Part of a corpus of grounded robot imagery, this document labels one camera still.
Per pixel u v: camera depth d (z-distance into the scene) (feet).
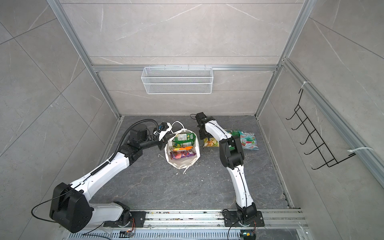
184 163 2.75
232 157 2.03
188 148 2.89
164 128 2.07
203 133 2.68
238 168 2.04
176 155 2.89
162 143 2.21
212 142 3.22
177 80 3.30
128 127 1.73
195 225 2.40
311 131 2.24
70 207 1.30
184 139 3.04
